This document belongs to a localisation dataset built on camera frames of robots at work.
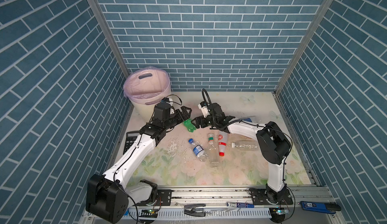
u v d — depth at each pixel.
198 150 0.85
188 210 0.69
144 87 0.99
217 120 0.74
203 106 0.83
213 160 0.85
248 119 0.98
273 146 0.52
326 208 0.72
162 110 0.58
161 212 0.71
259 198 0.74
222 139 0.91
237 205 0.71
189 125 0.96
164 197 0.74
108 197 0.38
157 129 0.59
